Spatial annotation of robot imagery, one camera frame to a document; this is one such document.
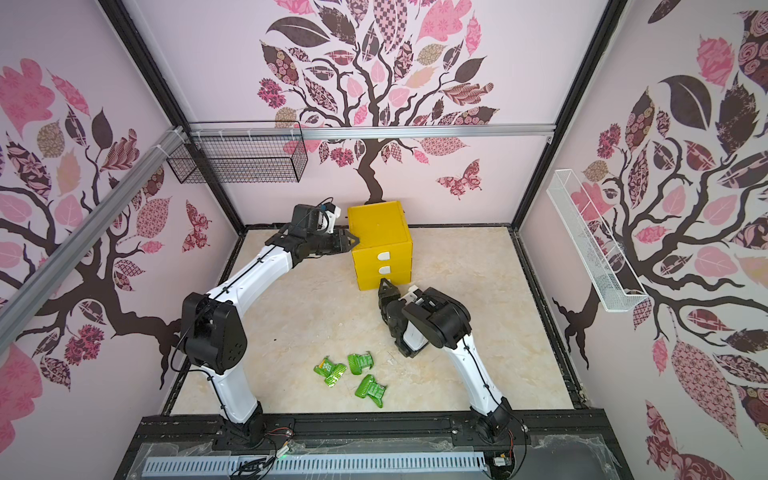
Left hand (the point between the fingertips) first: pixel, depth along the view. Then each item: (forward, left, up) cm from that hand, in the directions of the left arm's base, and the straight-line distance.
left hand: (353, 246), depth 88 cm
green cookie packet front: (-35, -5, -20) cm, 40 cm away
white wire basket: (-21, -62, +12) cm, 66 cm away
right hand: (-2, -7, -16) cm, 17 cm away
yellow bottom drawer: (-3, -3, -15) cm, 16 cm away
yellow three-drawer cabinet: (-2, -10, +2) cm, 10 cm away
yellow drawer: (-3, -9, -8) cm, 12 cm away
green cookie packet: (-31, +6, -19) cm, 37 cm away
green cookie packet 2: (-28, -2, -19) cm, 34 cm away
